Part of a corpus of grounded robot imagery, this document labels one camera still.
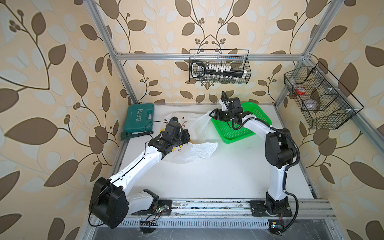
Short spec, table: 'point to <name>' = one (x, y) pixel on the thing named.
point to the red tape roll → (300, 91)
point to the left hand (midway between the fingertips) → (188, 133)
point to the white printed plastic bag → (195, 151)
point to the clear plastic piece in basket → (310, 104)
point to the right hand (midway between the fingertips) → (212, 114)
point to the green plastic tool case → (139, 118)
